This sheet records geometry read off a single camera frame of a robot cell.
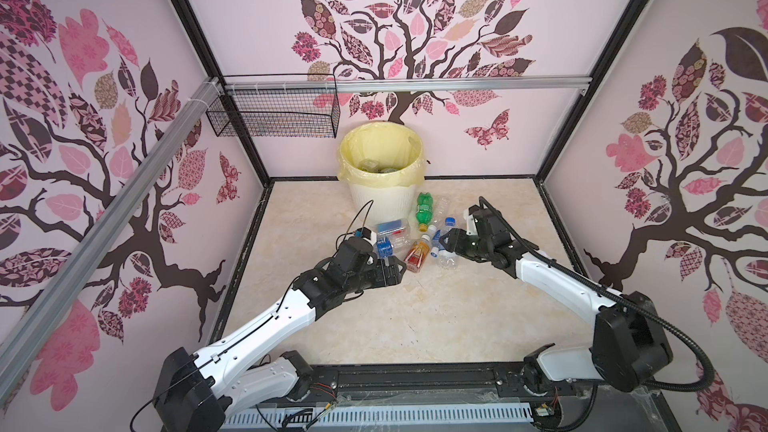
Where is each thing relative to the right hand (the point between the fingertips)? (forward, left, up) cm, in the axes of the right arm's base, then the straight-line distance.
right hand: (445, 237), depth 86 cm
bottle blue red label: (+9, +14, -9) cm, 19 cm away
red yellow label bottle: (-1, +8, -9) cm, 12 cm away
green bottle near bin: (+17, +4, -9) cm, 20 cm away
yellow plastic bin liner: (+33, +19, +4) cm, 38 cm away
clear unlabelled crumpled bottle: (+22, -3, -13) cm, 26 cm away
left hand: (-13, +15, +2) cm, 20 cm away
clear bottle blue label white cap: (+3, +18, -9) cm, 21 cm away
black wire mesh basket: (+39, +52, +20) cm, 68 cm away
